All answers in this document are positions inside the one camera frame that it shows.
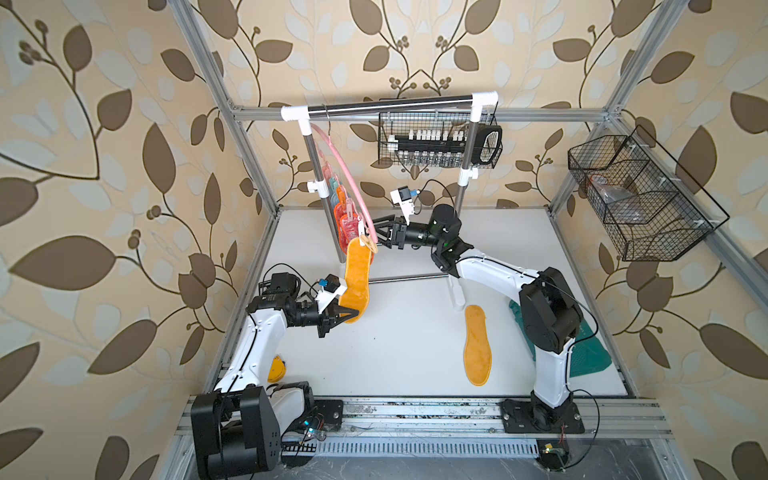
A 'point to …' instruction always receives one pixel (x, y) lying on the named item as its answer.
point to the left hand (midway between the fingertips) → (353, 312)
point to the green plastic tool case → (588, 356)
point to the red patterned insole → (347, 229)
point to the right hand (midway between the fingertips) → (365, 229)
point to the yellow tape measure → (277, 370)
